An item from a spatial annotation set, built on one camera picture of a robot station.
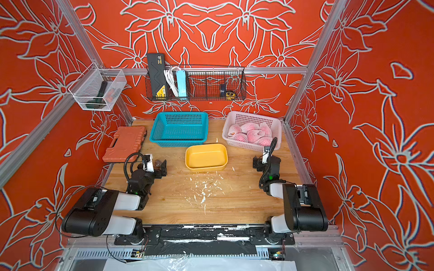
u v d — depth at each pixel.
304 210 0.43
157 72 0.87
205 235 0.74
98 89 0.90
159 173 0.81
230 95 0.94
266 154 0.78
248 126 1.06
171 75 0.85
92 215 0.43
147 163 0.75
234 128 1.04
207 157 0.98
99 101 0.81
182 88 0.91
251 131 1.04
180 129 1.14
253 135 1.00
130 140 1.04
